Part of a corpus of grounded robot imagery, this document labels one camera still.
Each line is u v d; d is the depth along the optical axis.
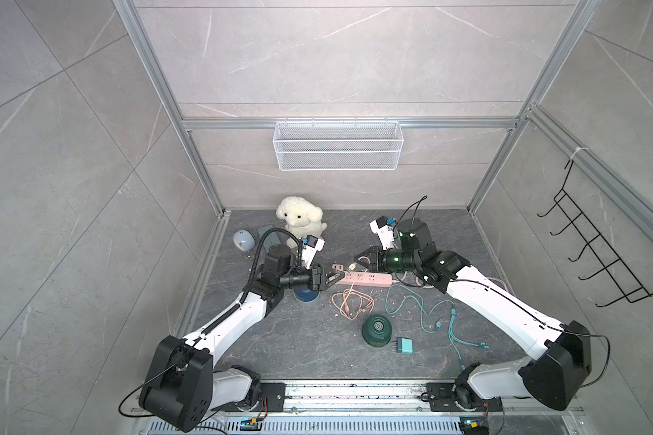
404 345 0.81
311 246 0.71
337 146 1.01
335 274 0.74
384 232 0.69
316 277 0.68
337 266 0.93
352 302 0.93
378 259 0.65
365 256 0.71
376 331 0.75
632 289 0.58
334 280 0.71
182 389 0.40
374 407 0.73
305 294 0.88
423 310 0.88
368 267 0.66
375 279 0.95
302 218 0.95
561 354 0.39
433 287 0.56
